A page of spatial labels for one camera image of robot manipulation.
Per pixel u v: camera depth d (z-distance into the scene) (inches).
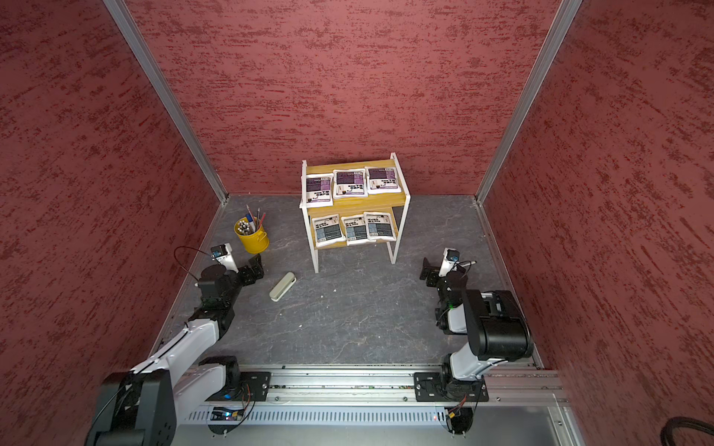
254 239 38.3
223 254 29.0
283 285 35.4
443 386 26.7
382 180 30.6
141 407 16.1
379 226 35.1
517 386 29.9
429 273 33.2
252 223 38.7
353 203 29.2
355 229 34.6
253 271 31.3
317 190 29.6
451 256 31.4
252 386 29.1
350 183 30.5
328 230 34.6
